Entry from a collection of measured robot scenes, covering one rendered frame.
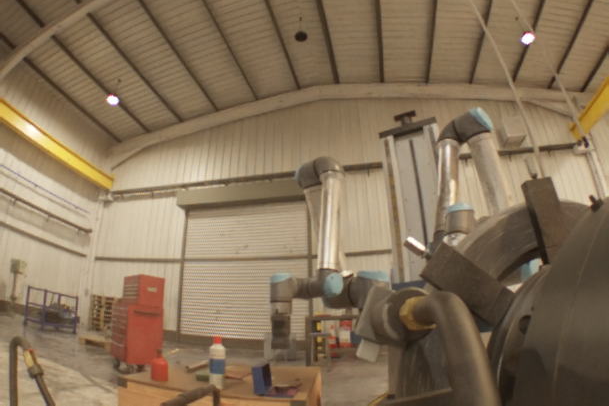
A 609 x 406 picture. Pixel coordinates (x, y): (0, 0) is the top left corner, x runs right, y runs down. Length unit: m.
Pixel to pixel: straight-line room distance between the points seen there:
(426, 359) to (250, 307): 9.05
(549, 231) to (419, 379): 0.40
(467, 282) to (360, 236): 8.69
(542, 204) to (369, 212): 8.82
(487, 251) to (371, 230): 8.67
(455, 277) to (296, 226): 9.04
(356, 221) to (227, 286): 4.16
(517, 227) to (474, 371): 0.55
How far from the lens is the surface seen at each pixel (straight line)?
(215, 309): 10.06
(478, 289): 0.66
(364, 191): 9.75
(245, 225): 10.12
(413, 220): 1.73
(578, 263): 0.42
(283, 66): 11.18
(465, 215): 1.01
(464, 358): 0.24
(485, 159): 1.39
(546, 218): 0.77
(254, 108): 11.80
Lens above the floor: 0.76
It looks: 25 degrees up
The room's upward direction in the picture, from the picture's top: 1 degrees counter-clockwise
